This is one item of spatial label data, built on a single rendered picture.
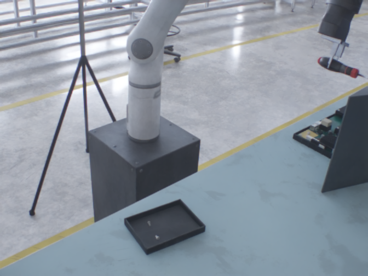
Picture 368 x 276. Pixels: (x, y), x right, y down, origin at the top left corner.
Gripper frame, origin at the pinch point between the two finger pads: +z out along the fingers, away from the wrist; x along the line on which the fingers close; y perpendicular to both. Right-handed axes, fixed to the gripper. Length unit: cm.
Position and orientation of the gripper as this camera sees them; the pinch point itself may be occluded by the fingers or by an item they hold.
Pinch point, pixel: (330, 68)
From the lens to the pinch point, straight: 96.5
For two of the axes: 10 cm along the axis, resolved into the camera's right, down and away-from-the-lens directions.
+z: -2.9, 9.1, 3.0
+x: -6.6, 0.4, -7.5
